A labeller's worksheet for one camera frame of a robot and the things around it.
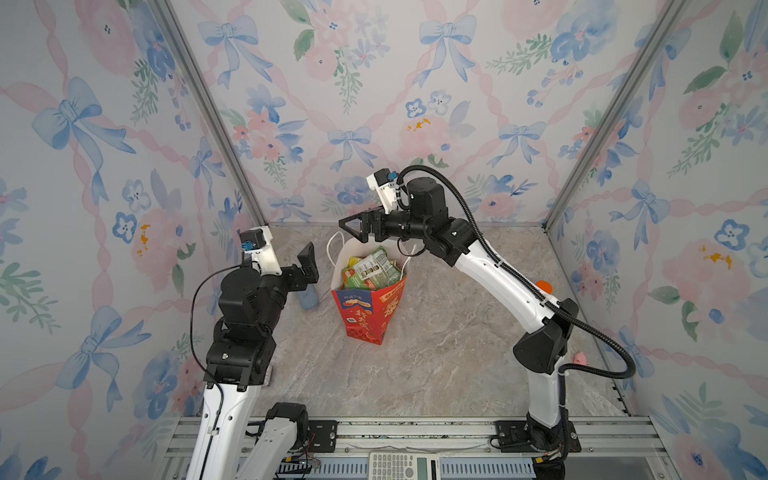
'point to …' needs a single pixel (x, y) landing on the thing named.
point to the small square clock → (268, 376)
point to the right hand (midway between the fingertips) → (351, 216)
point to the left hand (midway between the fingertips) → (292, 243)
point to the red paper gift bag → (369, 316)
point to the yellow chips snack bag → (350, 277)
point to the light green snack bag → (379, 270)
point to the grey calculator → (404, 466)
